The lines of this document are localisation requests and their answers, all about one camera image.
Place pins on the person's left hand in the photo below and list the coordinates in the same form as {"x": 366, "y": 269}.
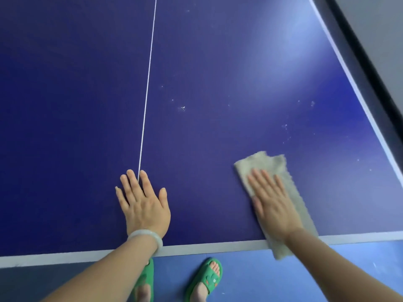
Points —
{"x": 144, "y": 210}

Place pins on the person's right hand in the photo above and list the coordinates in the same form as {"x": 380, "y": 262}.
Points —
{"x": 275, "y": 210}

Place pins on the grey cleaning cloth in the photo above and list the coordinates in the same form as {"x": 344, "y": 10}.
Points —
{"x": 270, "y": 158}

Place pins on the person's right forearm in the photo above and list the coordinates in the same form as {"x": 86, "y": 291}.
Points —
{"x": 340, "y": 270}

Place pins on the person's left forearm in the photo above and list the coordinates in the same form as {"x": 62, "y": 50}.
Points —
{"x": 100, "y": 273}

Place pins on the person's right foot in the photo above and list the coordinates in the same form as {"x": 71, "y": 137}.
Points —
{"x": 215, "y": 267}

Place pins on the person's foot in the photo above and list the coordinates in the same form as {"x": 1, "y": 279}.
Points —
{"x": 215, "y": 267}
{"x": 144, "y": 294}

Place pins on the person's left foot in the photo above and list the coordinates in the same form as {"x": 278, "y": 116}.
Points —
{"x": 144, "y": 294}

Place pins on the white jade bangle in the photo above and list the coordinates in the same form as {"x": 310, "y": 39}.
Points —
{"x": 144, "y": 232}

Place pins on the green left slipper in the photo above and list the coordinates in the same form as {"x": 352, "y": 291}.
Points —
{"x": 148, "y": 273}

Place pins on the green slipper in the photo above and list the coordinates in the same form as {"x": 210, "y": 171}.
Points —
{"x": 148, "y": 273}
{"x": 204, "y": 276}

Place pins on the green right slipper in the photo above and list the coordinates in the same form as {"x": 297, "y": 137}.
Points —
{"x": 204, "y": 276}

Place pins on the blue table tennis table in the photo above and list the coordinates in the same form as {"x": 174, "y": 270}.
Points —
{"x": 220, "y": 91}

